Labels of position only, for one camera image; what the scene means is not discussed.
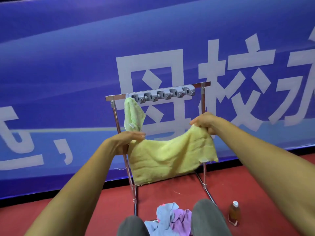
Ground person's right hand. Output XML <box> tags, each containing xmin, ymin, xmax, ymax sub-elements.
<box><xmin>189</xmin><ymin>111</ymin><xmax>224</xmax><ymax>135</ymax></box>

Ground person's left hand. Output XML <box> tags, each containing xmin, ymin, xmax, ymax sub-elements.
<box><xmin>104</xmin><ymin>131</ymin><xmax>146</xmax><ymax>155</ymax></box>

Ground light green towel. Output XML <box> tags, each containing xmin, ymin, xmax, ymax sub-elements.
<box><xmin>124</xmin><ymin>97</ymin><xmax>146</xmax><ymax>132</ymax></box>

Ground chrome metal rack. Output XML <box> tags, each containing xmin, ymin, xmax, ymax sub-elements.
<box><xmin>105</xmin><ymin>81</ymin><xmax>218</xmax><ymax>223</ymax></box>

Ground yellow towel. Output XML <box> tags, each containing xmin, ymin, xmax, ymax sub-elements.
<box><xmin>127</xmin><ymin>124</ymin><xmax>219</xmax><ymax>186</ymax></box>

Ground light blue towel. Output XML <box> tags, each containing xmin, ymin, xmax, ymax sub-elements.
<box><xmin>144</xmin><ymin>202</ymin><xmax>180</xmax><ymax>236</ymax></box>

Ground purple towel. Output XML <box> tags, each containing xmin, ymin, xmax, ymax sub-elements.
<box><xmin>170</xmin><ymin>208</ymin><xmax>192</xmax><ymax>236</ymax></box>

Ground person's left forearm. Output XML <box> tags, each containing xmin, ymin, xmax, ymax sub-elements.
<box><xmin>24</xmin><ymin>145</ymin><xmax>118</xmax><ymax>236</ymax></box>

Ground person's right forearm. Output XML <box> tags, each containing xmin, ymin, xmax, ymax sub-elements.
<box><xmin>216</xmin><ymin>118</ymin><xmax>315</xmax><ymax>236</ymax></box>

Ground bottle of amber liquid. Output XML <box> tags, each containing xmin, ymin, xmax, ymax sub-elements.
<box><xmin>228</xmin><ymin>201</ymin><xmax>241</xmax><ymax>227</ymax></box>

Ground grey trousers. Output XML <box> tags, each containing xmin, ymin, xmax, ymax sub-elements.
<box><xmin>117</xmin><ymin>199</ymin><xmax>233</xmax><ymax>236</ymax></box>

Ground blue printed banner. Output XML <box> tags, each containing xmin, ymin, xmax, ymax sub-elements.
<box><xmin>0</xmin><ymin>0</ymin><xmax>315</xmax><ymax>201</ymax></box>

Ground grey plastic hook rail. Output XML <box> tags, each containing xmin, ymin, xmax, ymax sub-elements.
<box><xmin>125</xmin><ymin>84</ymin><xmax>196</xmax><ymax>104</ymax></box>

